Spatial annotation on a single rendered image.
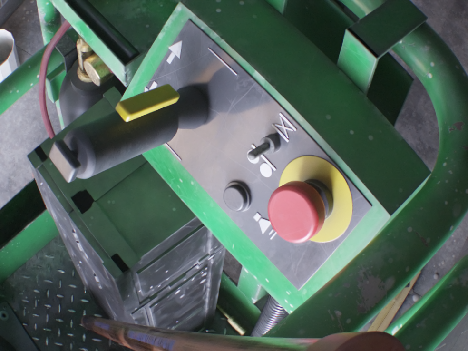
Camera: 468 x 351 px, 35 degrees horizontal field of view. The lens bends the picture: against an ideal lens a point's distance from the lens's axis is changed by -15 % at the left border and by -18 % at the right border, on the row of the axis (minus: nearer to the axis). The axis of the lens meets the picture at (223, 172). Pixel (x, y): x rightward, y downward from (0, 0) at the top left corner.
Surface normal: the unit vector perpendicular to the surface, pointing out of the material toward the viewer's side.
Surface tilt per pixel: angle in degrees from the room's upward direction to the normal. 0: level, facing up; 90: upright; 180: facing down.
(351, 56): 90
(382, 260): 9
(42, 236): 90
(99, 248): 0
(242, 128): 58
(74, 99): 42
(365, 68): 90
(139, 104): 32
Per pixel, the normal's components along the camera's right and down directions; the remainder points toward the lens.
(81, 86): -0.04, -0.14
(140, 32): 0.04, -0.38
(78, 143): -0.61, 0.30
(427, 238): 0.34, -0.02
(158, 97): 0.44, -0.64
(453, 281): -0.29, -0.88
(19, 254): 0.65, 0.71
